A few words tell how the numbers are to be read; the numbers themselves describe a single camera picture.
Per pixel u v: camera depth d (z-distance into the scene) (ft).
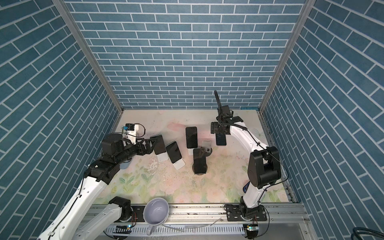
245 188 2.70
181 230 2.11
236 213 2.42
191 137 3.02
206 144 3.14
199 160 2.73
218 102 2.48
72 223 1.33
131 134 1.81
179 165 2.93
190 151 3.15
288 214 2.48
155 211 2.43
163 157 3.07
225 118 2.30
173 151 3.28
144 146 2.11
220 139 3.35
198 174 2.83
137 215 2.40
